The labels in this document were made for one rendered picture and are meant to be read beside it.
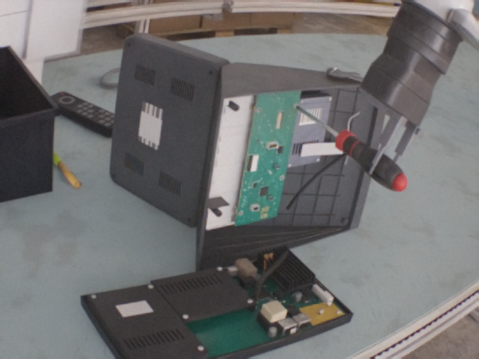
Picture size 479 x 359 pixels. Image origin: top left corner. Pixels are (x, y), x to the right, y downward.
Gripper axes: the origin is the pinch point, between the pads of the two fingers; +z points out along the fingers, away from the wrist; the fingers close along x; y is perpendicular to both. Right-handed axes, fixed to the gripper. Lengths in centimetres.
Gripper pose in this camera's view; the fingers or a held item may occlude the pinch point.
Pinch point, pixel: (377, 176)
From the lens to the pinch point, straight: 65.3
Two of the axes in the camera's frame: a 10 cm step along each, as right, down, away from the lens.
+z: -4.9, 8.5, 2.0
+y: -5.5, -4.8, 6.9
